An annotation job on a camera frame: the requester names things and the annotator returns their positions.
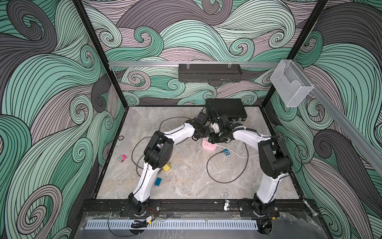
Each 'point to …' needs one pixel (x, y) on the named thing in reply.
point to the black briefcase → (234, 108)
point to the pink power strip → (208, 146)
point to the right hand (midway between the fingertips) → (209, 140)
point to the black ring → (121, 136)
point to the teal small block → (158, 181)
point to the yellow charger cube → (167, 167)
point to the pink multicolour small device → (122, 158)
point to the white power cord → (240, 155)
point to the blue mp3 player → (226, 152)
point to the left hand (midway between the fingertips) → (209, 132)
